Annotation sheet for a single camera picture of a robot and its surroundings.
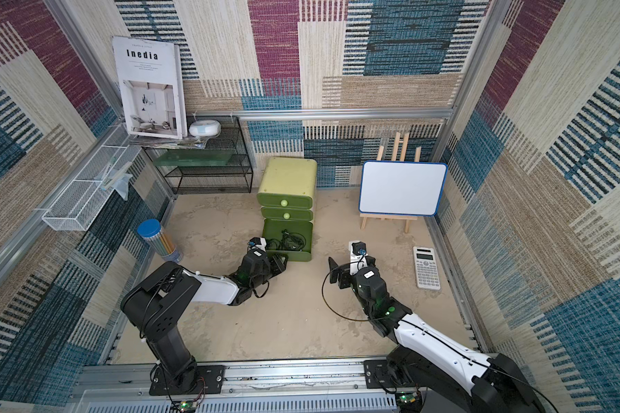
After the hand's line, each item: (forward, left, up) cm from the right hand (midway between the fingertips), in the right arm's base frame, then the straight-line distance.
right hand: (344, 254), depth 81 cm
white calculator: (+3, -31, -15) cm, 34 cm away
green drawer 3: (+20, +26, -13) cm, 35 cm away
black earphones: (+15, +19, -14) cm, 28 cm away
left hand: (+6, +19, -12) cm, 24 cm away
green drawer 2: (+21, +24, -4) cm, 32 cm away
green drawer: (+19, +14, +3) cm, 24 cm away
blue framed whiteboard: (+26, -27, +2) cm, 38 cm away
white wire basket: (+6, +74, +19) cm, 76 cm away
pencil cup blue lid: (+7, +61, +5) cm, 61 cm away
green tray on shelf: (+35, +53, +11) cm, 65 cm away
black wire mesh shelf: (+35, +44, +7) cm, 57 cm away
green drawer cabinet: (+30, +18, +6) cm, 36 cm away
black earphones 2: (+14, +25, -14) cm, 32 cm away
